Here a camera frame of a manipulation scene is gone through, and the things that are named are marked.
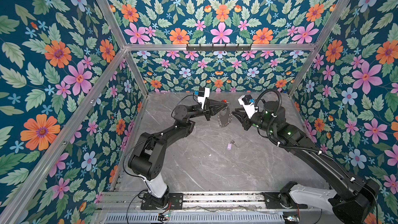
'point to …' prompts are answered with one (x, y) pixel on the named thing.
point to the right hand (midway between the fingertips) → (235, 108)
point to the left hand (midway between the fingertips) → (227, 104)
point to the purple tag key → (229, 145)
